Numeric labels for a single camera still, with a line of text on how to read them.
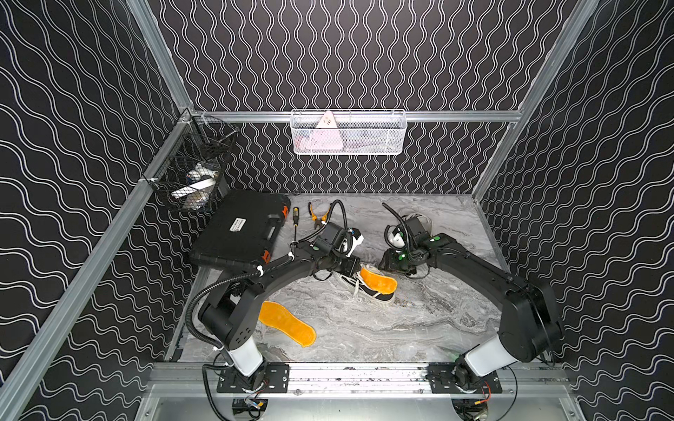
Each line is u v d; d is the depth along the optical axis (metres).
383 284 0.85
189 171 0.84
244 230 1.00
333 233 0.70
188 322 0.44
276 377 0.75
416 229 0.70
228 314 0.46
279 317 0.85
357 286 0.86
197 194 0.77
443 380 0.73
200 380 0.70
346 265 0.78
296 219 1.11
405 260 0.75
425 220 1.01
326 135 0.90
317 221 1.12
